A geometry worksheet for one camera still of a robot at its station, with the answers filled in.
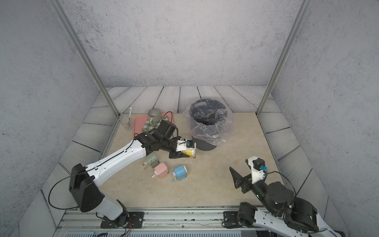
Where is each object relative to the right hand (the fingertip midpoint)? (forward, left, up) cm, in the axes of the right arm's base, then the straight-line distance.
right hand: (239, 166), depth 60 cm
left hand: (+13, +21, -8) cm, 26 cm away
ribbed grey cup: (+50, +50, -22) cm, 74 cm away
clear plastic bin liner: (+23, +1, -4) cm, 24 cm away
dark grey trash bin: (+39, +11, -12) cm, 42 cm away
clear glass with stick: (+46, +69, -24) cm, 87 cm away
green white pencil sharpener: (+13, +44, -21) cm, 50 cm away
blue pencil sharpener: (+6, +27, -22) cm, 35 cm away
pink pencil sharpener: (+8, +37, -21) cm, 44 cm away
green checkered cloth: (+44, +54, -27) cm, 74 cm away
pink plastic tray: (+50, +62, -27) cm, 84 cm away
